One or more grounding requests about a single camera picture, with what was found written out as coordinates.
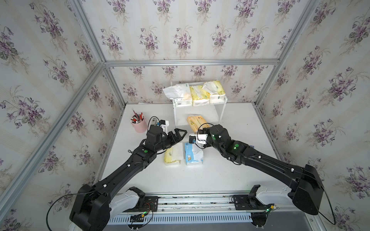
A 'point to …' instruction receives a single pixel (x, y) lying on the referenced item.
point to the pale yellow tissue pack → (172, 156)
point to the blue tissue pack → (194, 155)
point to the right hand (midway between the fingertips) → (203, 126)
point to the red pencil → (136, 114)
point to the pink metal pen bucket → (139, 122)
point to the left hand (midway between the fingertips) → (184, 136)
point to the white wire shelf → (213, 112)
